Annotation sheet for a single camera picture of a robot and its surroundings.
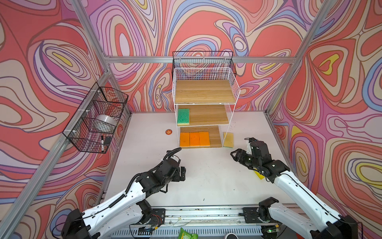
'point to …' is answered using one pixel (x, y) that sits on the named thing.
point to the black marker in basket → (102, 144)
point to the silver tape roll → (106, 121)
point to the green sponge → (183, 118)
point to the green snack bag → (184, 234)
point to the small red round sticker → (168, 131)
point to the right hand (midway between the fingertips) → (235, 158)
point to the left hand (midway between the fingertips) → (181, 169)
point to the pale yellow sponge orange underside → (204, 140)
